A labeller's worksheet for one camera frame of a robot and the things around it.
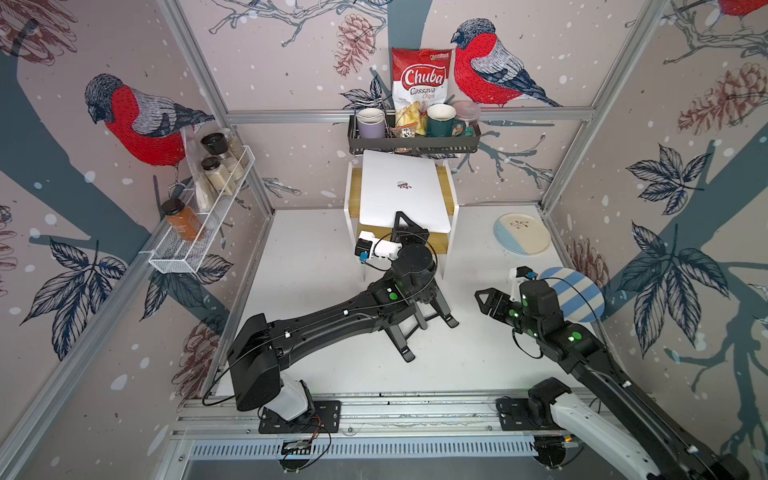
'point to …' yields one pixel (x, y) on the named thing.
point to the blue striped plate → (581, 299)
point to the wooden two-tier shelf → (442, 241)
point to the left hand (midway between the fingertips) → (412, 205)
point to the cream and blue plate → (522, 234)
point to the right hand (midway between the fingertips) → (482, 294)
